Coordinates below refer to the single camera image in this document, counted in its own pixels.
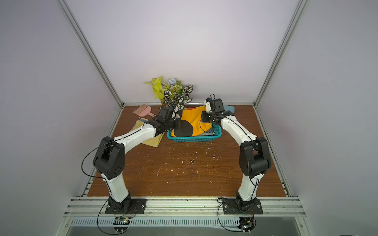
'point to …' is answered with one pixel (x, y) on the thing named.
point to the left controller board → (121, 221)
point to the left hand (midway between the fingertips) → (183, 121)
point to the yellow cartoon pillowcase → (191, 122)
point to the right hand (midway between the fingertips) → (203, 113)
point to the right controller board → (247, 224)
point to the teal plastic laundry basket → (218, 131)
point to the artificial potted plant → (172, 94)
